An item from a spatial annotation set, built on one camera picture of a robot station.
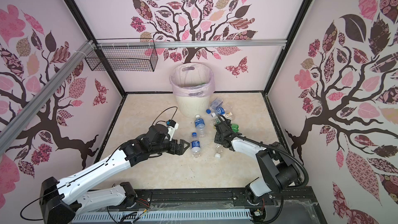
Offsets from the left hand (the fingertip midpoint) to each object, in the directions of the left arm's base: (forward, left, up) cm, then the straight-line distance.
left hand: (182, 146), depth 74 cm
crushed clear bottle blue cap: (+37, -20, -11) cm, 44 cm away
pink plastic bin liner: (+50, -3, -1) cm, 51 cm away
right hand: (+13, -21, -13) cm, 28 cm away
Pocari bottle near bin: (+31, -22, -11) cm, 39 cm away
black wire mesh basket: (+54, +39, +17) cm, 68 cm away
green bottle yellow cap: (+30, -10, +14) cm, 34 cm away
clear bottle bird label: (+27, -27, -11) cm, 40 cm away
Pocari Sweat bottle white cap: (+21, -8, -12) cm, 25 cm away
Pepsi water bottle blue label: (+5, -6, -12) cm, 14 cm away
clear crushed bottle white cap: (+4, -19, -14) cm, 24 cm away
